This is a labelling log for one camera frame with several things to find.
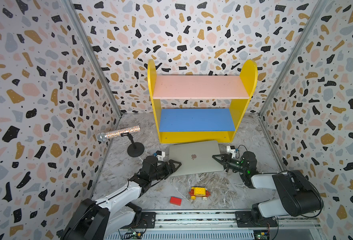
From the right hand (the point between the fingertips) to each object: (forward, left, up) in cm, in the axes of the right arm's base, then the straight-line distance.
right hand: (213, 159), depth 82 cm
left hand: (-4, +18, -2) cm, 19 cm away
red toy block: (-19, +20, -13) cm, 30 cm away
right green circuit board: (-32, -22, -15) cm, 42 cm away
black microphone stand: (+13, +49, -11) cm, 52 cm away
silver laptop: (+2, +10, -2) cm, 10 cm away
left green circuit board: (-34, +41, -14) cm, 55 cm away
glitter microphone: (+6, +60, +11) cm, 61 cm away
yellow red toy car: (-15, +8, -7) cm, 19 cm away
